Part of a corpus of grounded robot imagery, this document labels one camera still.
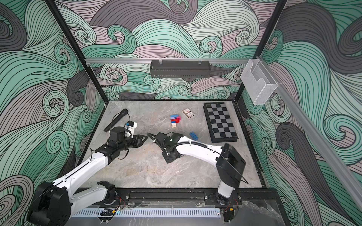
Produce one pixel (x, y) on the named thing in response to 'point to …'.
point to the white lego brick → (173, 125)
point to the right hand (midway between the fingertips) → (173, 156)
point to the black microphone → (124, 112)
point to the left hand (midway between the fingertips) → (145, 136)
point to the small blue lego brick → (173, 122)
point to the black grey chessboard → (220, 126)
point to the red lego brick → (177, 120)
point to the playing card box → (188, 113)
